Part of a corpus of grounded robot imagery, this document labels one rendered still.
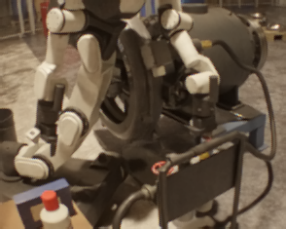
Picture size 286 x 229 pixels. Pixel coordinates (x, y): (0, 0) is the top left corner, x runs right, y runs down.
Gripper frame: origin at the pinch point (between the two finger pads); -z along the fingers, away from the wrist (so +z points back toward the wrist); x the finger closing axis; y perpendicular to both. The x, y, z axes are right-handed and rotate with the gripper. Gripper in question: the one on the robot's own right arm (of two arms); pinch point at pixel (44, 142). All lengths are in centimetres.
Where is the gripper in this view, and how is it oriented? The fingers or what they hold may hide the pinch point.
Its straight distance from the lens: 128.8
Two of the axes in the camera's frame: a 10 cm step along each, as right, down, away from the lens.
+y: 5.7, -2.2, 7.9
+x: 7.9, 4.2, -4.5
